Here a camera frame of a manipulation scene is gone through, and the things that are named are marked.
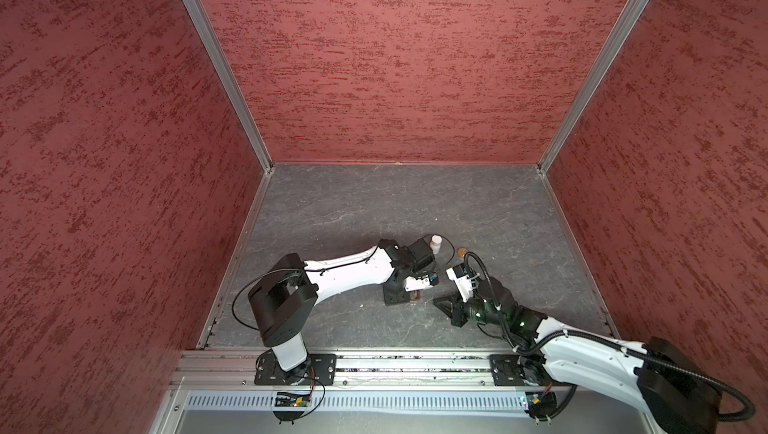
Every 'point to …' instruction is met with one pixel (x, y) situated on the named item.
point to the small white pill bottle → (436, 243)
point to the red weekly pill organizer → (416, 295)
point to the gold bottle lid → (462, 251)
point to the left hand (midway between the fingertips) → (391, 293)
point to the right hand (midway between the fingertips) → (433, 310)
